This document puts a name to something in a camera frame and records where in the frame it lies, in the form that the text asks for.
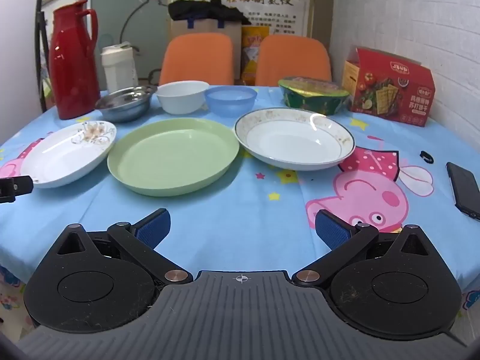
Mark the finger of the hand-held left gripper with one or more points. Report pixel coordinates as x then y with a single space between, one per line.
17 187

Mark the yellow snack packet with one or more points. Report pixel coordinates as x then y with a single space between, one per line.
249 39

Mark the stainless steel bowl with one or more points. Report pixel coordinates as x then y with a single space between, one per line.
123 110

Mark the orange chair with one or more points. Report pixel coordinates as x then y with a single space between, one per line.
292 60
195 60

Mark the white floral plate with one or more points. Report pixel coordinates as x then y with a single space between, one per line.
63 153

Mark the black smartphone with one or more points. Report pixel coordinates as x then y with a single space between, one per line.
465 187

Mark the white bowl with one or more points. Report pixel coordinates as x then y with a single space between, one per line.
180 101

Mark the brown paper bag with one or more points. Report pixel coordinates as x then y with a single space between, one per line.
232 32

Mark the light green plate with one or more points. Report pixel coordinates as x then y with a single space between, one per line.
172 153

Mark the calligraphy wall poster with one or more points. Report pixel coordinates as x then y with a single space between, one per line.
262 3

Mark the translucent blue bowl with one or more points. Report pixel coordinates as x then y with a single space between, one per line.
230 105

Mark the black cloth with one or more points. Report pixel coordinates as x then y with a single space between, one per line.
202 9

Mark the red thermos jug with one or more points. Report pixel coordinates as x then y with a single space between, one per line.
73 75

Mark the green instant noodle bowl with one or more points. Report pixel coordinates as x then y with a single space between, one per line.
311 103

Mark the red cracker box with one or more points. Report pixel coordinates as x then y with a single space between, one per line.
390 90

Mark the black metal stand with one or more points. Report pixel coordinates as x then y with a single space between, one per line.
39 45

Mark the white gold-rimmed plate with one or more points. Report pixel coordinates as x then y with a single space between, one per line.
296 142

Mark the small black clip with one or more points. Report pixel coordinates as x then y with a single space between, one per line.
428 158

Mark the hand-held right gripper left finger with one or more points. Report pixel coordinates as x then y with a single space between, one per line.
153 229

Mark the blue cartoon tablecloth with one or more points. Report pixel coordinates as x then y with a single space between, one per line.
240 210

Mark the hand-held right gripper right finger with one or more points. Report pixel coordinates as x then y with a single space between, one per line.
332 230

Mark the white tumbler cup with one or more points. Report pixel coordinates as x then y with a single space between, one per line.
118 71

